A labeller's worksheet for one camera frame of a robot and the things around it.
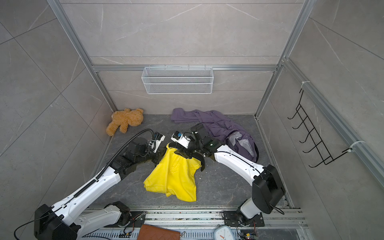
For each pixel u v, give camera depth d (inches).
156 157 26.5
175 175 30.7
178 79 39.5
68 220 15.9
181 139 26.0
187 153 27.0
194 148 26.0
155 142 25.5
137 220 28.6
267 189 16.6
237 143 39.4
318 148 25.0
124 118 41.9
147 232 27.0
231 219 28.7
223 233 26.8
